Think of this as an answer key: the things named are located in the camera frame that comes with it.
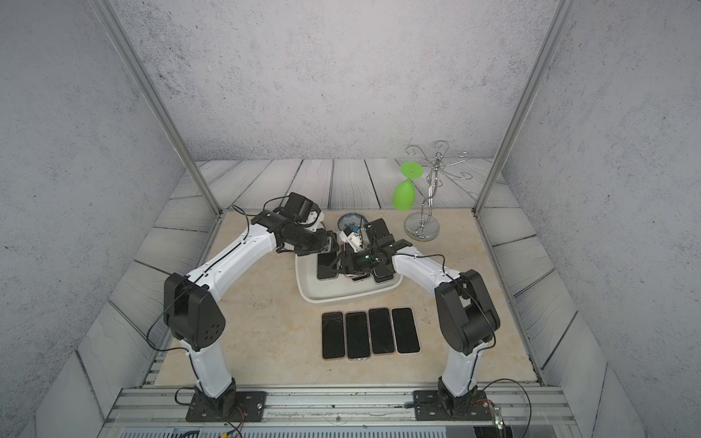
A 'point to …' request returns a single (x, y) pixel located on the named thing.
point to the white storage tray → (312, 289)
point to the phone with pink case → (381, 331)
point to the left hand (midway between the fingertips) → (335, 248)
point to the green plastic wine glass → (403, 192)
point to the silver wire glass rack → (424, 226)
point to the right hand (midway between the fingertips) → (335, 269)
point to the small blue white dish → (352, 220)
